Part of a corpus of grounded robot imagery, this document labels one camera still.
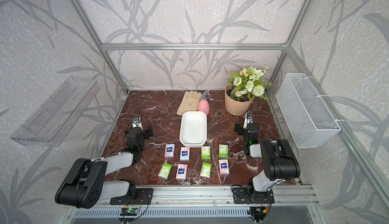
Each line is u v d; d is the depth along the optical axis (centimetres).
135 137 69
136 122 76
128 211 71
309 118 60
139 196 72
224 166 81
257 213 72
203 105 100
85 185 42
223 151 87
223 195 76
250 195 67
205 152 86
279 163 45
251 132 71
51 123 67
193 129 97
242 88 86
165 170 79
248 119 81
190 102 114
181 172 79
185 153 85
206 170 80
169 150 87
